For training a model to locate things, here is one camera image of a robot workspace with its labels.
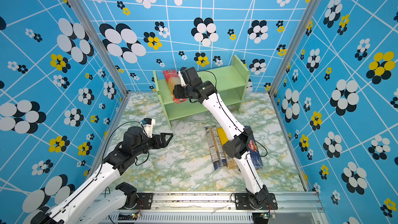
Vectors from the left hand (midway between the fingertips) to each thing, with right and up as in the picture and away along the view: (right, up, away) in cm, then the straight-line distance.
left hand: (169, 134), depth 77 cm
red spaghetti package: (0, +30, +8) cm, 31 cm away
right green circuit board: (+44, -37, -7) cm, 58 cm away
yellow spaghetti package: (+33, -16, +6) cm, 37 cm away
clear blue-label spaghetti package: (+25, -11, +10) cm, 29 cm away
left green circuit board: (-17, -37, -6) cm, 41 cm away
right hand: (+5, +22, +3) cm, 23 cm away
